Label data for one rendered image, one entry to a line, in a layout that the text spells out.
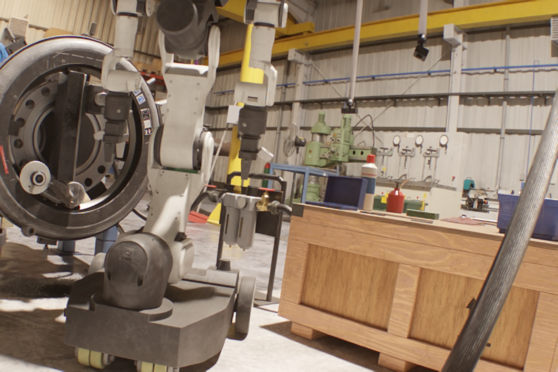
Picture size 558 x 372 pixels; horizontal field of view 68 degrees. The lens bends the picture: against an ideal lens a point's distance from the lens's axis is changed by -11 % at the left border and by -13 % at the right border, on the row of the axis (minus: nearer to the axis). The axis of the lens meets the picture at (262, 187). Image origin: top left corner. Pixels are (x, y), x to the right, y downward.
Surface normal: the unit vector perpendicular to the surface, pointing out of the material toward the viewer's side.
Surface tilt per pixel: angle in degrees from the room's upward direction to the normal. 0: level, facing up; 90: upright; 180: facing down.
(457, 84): 90
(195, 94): 100
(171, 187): 60
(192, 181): 90
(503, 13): 90
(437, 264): 90
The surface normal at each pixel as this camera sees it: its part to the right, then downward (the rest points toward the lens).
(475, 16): -0.76, -0.09
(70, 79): 0.72, 0.10
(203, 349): 0.92, 0.12
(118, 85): -0.06, 0.20
